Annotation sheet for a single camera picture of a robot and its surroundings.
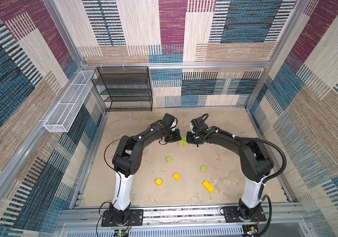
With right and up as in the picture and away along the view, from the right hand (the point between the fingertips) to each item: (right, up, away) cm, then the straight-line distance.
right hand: (188, 141), depth 95 cm
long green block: (-4, -1, +2) cm, 5 cm away
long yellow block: (+10, -24, -12) cm, 28 cm away
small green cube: (-12, -11, -2) cm, 16 cm away
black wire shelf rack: (-44, +36, +14) cm, 59 cm away
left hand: (-4, +3, +1) cm, 5 cm away
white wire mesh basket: (-63, +22, -17) cm, 69 cm away
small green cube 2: (+9, -16, -6) cm, 19 cm away
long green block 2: (-2, 0, -7) cm, 8 cm away
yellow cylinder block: (-17, -21, -12) cm, 30 cm away
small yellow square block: (-8, -20, -8) cm, 22 cm away
